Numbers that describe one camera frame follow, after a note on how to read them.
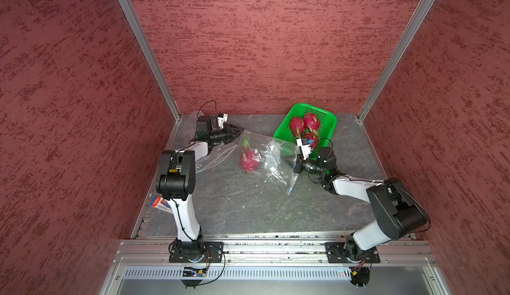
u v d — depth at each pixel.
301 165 0.77
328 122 1.11
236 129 0.90
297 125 1.06
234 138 0.89
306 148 0.79
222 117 0.92
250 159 0.88
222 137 0.87
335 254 0.74
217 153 0.97
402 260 0.75
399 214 0.45
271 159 0.87
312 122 1.09
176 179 0.52
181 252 0.67
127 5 0.76
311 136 1.00
